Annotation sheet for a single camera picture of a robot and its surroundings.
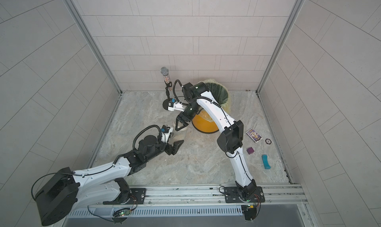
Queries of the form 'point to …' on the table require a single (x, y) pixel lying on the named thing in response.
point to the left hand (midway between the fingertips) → (181, 137)
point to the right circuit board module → (250, 211)
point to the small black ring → (268, 141)
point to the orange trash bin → (203, 126)
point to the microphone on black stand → (165, 72)
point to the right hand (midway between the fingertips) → (181, 123)
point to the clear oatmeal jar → (182, 134)
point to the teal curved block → (266, 163)
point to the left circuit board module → (120, 215)
